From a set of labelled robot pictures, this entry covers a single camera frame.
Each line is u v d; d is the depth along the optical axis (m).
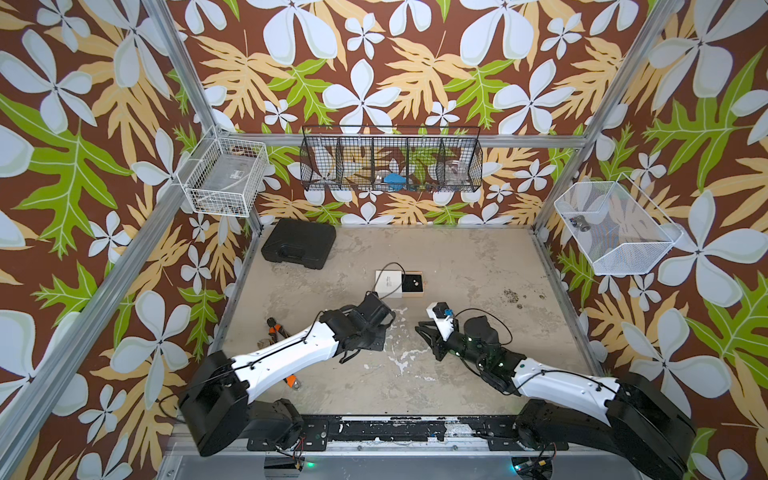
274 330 0.91
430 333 0.73
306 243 1.10
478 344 0.62
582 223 0.86
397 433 0.75
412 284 1.01
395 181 0.94
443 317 0.69
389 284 1.01
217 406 0.41
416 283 1.01
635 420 0.42
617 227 0.82
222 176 0.86
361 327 0.62
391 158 0.99
